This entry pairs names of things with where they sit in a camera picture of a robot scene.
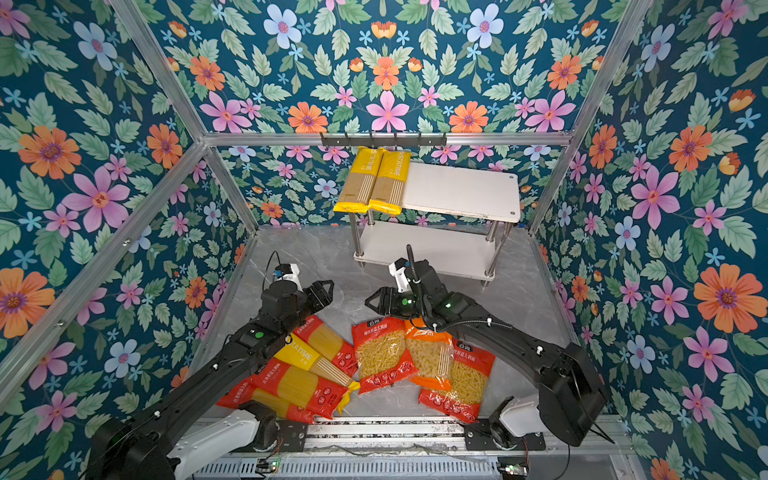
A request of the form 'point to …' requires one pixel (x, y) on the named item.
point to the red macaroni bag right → (471, 371)
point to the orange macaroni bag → (431, 354)
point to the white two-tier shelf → (454, 219)
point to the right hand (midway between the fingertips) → (378, 296)
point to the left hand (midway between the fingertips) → (331, 284)
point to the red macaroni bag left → (383, 357)
